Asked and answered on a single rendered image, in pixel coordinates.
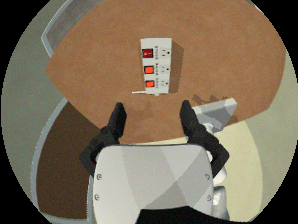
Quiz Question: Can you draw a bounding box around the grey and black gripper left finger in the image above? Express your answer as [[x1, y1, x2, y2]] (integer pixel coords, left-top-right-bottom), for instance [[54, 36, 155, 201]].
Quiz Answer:
[[79, 102, 127, 179]]

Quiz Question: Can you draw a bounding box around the white power strip panel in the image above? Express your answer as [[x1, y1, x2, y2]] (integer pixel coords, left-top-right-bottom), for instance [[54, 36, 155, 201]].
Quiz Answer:
[[132, 38, 172, 94]]

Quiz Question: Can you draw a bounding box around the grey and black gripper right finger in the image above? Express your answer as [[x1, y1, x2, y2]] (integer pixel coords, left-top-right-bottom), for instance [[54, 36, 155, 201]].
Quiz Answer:
[[179, 100, 230, 179]]

